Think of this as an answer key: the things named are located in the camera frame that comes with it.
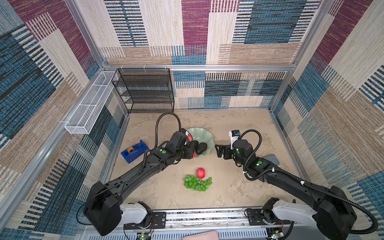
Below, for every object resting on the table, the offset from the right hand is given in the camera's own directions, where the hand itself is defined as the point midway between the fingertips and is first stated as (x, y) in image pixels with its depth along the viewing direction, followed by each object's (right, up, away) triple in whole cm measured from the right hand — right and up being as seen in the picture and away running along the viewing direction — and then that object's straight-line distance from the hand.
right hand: (223, 147), depth 82 cm
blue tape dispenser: (-52, -4, +7) cm, 52 cm away
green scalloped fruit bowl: (-10, +5, +19) cm, 22 cm away
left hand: (-17, 0, -2) cm, 17 cm away
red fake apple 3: (-12, -14, +1) cm, 19 cm away
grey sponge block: (+31, -8, +9) cm, 33 cm away
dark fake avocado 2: (-15, 0, +14) cm, 20 cm away
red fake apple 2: (-15, -6, +8) cm, 18 cm away
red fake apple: (-18, +4, +16) cm, 24 cm away
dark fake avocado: (-11, -2, +11) cm, 16 cm away
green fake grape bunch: (-17, -18, -1) cm, 25 cm away
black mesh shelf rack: (-51, +37, +27) cm, 68 cm away
